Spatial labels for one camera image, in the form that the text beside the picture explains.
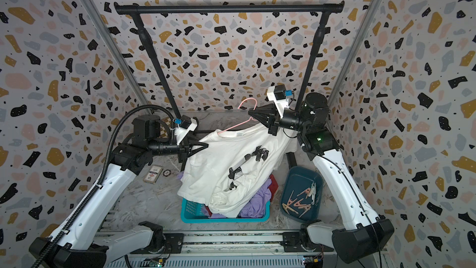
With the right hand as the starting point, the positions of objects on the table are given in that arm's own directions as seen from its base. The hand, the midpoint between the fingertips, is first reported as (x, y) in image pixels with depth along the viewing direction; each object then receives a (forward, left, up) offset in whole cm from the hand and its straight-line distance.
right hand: (251, 114), depth 58 cm
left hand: (-3, +16, -12) cm, 20 cm away
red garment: (-7, -9, -38) cm, 40 cm away
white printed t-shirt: (-5, +6, -25) cm, 26 cm away
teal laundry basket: (-18, +25, -41) cm, 51 cm away
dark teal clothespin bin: (-7, -23, -45) cm, 51 cm away
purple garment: (-16, -2, -36) cm, 40 cm away
